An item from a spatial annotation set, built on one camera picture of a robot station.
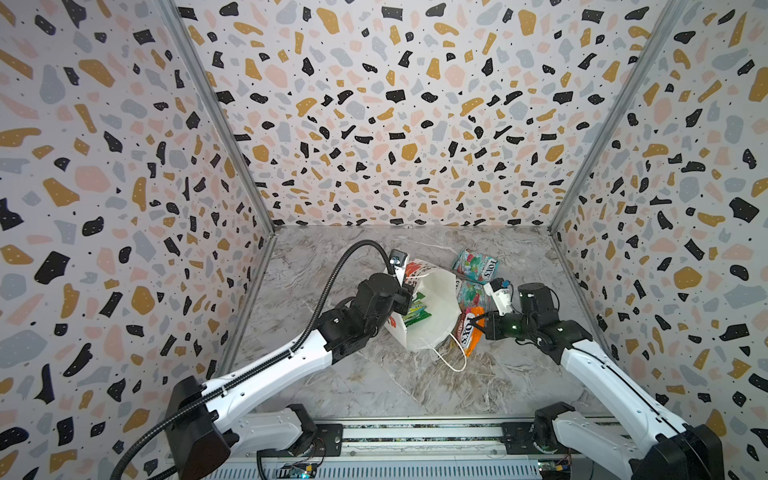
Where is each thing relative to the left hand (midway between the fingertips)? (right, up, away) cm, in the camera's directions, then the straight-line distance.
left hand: (406, 271), depth 72 cm
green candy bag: (+3, -13, +18) cm, 23 cm away
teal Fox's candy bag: (+21, -9, +27) cm, 35 cm away
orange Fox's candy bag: (+16, -18, +7) cm, 25 cm away
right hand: (+17, -12, +7) cm, 22 cm away
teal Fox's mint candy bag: (+25, -1, +35) cm, 43 cm away
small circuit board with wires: (-26, -47, -1) cm, 53 cm away
